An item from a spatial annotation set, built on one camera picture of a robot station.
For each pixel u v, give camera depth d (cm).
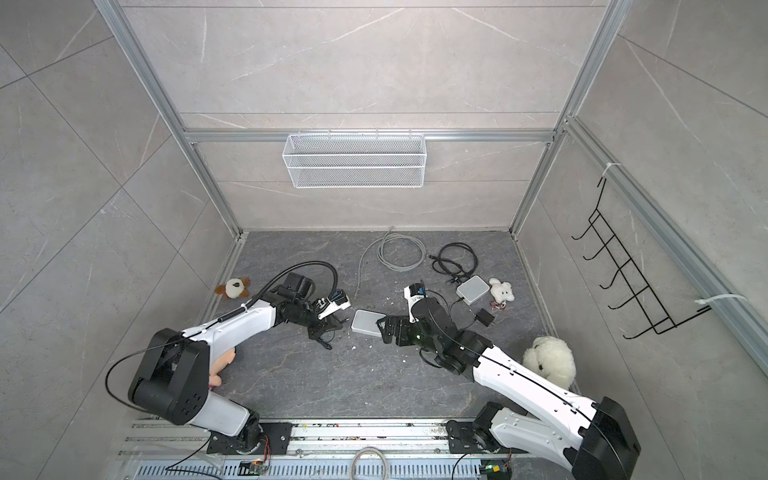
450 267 107
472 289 101
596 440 39
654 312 61
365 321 94
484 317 94
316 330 76
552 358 66
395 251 114
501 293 98
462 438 73
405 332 67
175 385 44
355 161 101
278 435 73
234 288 101
